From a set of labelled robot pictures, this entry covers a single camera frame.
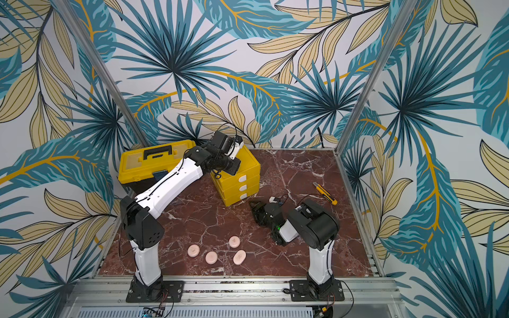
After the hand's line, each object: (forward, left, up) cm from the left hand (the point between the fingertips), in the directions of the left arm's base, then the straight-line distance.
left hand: (236, 166), depth 83 cm
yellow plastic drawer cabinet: (-3, -4, -8) cm, 10 cm away
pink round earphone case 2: (-28, +16, -21) cm, 39 cm away
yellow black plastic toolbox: (+3, +44, -6) cm, 45 cm away
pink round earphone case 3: (-31, +9, -21) cm, 38 cm away
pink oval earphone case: (-31, -3, -20) cm, 37 cm away
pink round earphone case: (-25, 0, -20) cm, 32 cm away
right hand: (-7, -5, -18) cm, 20 cm away
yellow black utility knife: (-1, -44, -21) cm, 49 cm away
